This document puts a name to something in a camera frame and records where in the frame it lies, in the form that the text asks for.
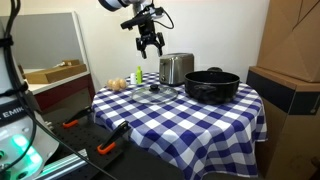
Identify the grey partition panel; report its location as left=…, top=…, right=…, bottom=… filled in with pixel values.
left=0, top=12, right=89, bottom=73

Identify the large cardboard box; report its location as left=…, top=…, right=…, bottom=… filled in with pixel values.
left=256, top=0, right=320, bottom=84

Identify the aluminium rail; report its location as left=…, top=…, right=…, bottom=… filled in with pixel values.
left=36, top=149, right=89, bottom=180

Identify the glass lid with black knob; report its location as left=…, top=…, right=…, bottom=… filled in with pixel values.
left=130, top=83, right=180, bottom=106

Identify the black cooking pot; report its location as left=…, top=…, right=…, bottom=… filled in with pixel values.
left=183, top=66, right=242, bottom=105

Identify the brown cardboard box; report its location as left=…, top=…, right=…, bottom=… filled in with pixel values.
left=246, top=65, right=320, bottom=180

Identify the black perforated mounting board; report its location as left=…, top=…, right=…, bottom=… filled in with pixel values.
left=41, top=106, right=184, bottom=180

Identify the blue white checkered tablecloth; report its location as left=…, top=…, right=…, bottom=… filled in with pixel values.
left=91, top=71, right=269, bottom=180

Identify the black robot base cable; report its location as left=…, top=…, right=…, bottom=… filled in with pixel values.
left=0, top=0, right=118, bottom=180

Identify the white desk with red front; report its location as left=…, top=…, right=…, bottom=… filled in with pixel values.
left=24, top=69, right=96, bottom=112

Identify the flat cardboard box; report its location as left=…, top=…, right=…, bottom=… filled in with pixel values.
left=24, top=59, right=88, bottom=85

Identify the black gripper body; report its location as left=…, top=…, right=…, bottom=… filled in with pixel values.
left=134, top=19, right=166, bottom=51

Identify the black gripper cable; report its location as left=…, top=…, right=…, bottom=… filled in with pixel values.
left=152, top=7, right=175, bottom=31

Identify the silver toaster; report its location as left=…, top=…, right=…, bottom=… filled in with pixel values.
left=158, top=52, right=195, bottom=87

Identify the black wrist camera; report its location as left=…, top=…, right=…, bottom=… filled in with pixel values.
left=119, top=6, right=164, bottom=31

